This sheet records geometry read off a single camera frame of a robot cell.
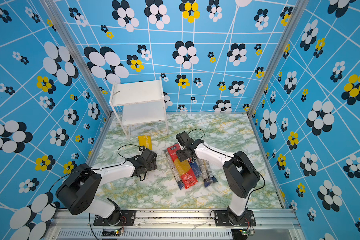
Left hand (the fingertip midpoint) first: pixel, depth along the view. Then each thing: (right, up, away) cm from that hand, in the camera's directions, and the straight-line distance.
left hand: (151, 163), depth 93 cm
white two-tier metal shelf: (-4, +37, -12) cm, 39 cm away
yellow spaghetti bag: (-5, +13, +8) cm, 17 cm away
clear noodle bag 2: (+34, -3, -7) cm, 34 cm away
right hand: (+21, +7, -1) cm, 22 cm away
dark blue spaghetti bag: (+27, -2, -6) cm, 28 cm away
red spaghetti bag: (+23, -4, -11) cm, 25 cm away
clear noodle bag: (+19, -9, -10) cm, 23 cm away
